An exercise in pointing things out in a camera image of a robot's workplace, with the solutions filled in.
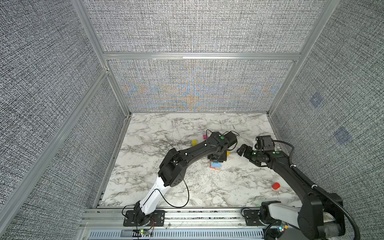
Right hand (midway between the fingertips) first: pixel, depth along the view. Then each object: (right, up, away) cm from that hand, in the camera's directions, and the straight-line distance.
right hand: (243, 153), depth 87 cm
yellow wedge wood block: (-6, -2, +10) cm, 12 cm away
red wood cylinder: (+16, -17, -5) cm, 24 cm away
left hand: (-14, -5, 0) cm, 15 cm away
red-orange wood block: (-18, -9, +3) cm, 20 cm away
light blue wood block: (-16, -7, +3) cm, 17 cm away
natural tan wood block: (-14, -10, +3) cm, 18 cm away
